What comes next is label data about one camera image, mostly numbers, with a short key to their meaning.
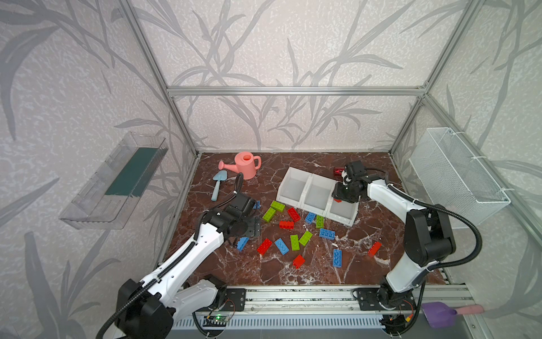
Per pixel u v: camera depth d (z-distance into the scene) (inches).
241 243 33.3
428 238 18.5
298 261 32.5
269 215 37.1
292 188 41.3
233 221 21.6
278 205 37.9
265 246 33.6
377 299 28.9
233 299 28.8
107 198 25.0
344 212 36.1
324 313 27.9
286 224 35.9
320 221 36.6
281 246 34.1
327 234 35.0
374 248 33.1
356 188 27.4
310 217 36.8
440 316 27.6
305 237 34.9
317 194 40.1
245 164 40.2
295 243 34.1
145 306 14.7
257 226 28.5
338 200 36.0
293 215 36.9
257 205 25.7
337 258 32.0
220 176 42.6
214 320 28.1
